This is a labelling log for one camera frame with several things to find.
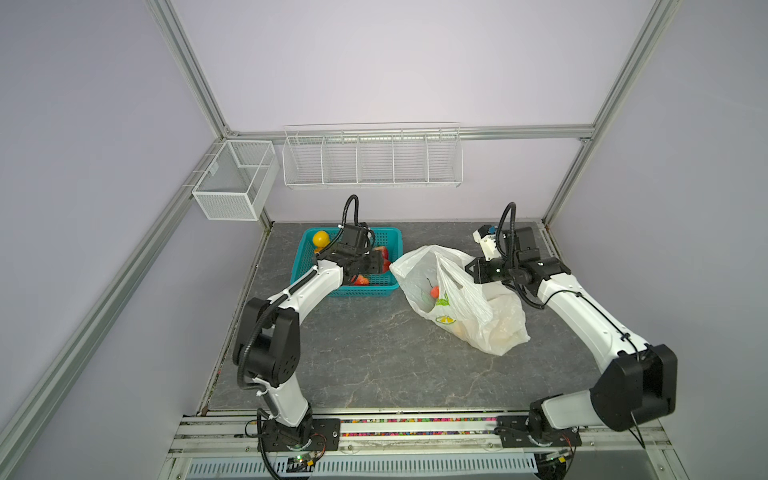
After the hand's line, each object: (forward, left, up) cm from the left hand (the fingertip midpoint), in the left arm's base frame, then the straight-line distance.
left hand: (376, 262), depth 91 cm
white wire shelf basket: (+31, 0, +17) cm, 36 cm away
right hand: (-8, -26, +5) cm, 28 cm away
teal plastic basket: (+15, -5, -8) cm, 18 cm away
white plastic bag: (-14, -18, +5) cm, 24 cm away
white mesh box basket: (+30, +46, +8) cm, 56 cm away
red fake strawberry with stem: (0, +6, -10) cm, 12 cm away
